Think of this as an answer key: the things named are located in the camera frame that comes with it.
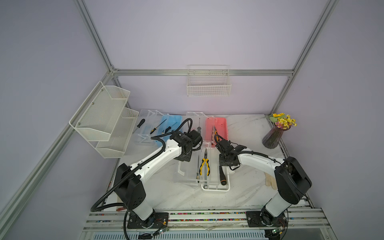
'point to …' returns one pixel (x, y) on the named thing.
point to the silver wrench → (198, 173)
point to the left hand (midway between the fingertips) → (179, 158)
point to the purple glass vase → (272, 138)
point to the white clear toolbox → (204, 167)
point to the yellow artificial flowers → (282, 121)
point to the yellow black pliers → (203, 160)
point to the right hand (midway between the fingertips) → (226, 163)
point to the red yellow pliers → (215, 131)
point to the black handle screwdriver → (142, 122)
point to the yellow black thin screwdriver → (154, 129)
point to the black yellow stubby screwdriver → (167, 129)
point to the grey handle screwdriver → (199, 128)
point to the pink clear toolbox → (221, 126)
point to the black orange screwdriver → (222, 176)
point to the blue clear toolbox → (150, 123)
